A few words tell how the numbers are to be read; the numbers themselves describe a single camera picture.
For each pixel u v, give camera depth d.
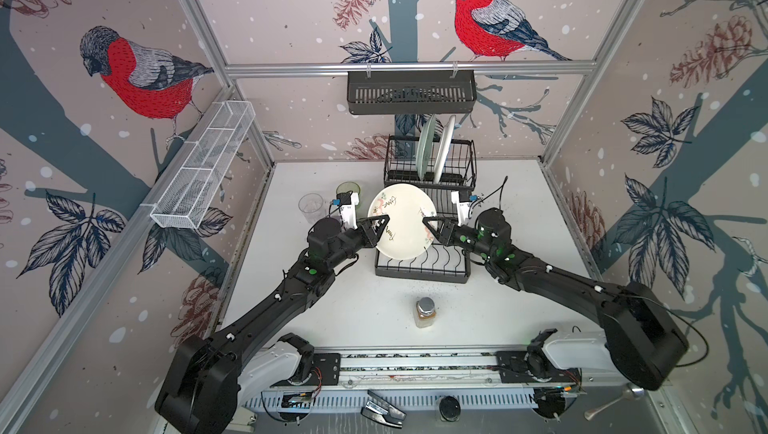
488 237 0.62
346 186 1.04
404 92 1.07
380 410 0.67
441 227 0.78
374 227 0.74
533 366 0.66
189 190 0.73
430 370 0.75
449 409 0.61
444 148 0.74
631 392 0.69
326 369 0.73
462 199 0.73
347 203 0.69
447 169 0.92
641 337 0.42
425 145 0.76
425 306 0.73
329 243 0.58
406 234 0.77
